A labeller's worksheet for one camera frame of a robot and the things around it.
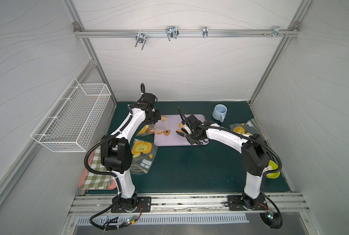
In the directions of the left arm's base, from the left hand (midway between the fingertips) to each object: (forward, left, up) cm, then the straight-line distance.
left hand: (158, 119), depth 90 cm
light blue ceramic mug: (+16, -43, -11) cm, 48 cm away
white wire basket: (-17, +38, +16) cm, 44 cm away
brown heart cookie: (0, -5, -14) cm, 15 cm away
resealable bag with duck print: (-18, +9, -15) cm, 25 cm away
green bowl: (-24, -68, -12) cm, 73 cm away
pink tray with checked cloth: (-34, +32, -14) cm, 48 cm away
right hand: (-7, -21, -8) cm, 24 cm away
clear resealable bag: (+3, -62, -12) cm, 64 cm away
